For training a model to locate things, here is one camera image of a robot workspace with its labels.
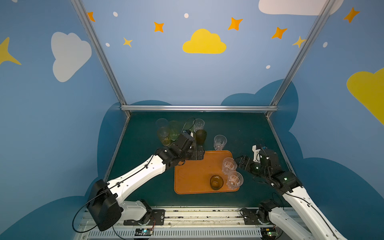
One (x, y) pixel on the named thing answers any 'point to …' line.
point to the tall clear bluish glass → (161, 123)
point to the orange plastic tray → (202, 176)
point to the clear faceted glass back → (198, 124)
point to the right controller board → (269, 233)
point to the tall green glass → (174, 127)
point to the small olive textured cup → (216, 182)
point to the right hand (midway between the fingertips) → (241, 159)
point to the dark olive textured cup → (201, 135)
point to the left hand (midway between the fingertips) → (199, 151)
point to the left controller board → (143, 232)
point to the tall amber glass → (164, 134)
